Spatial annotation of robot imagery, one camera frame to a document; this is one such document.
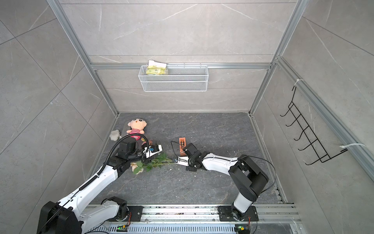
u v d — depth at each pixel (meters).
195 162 0.69
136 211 0.73
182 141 0.95
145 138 0.59
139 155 0.67
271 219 0.73
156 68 0.85
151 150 0.64
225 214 0.73
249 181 0.45
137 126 1.03
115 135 1.02
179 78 1.01
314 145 0.64
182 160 0.77
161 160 0.86
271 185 0.47
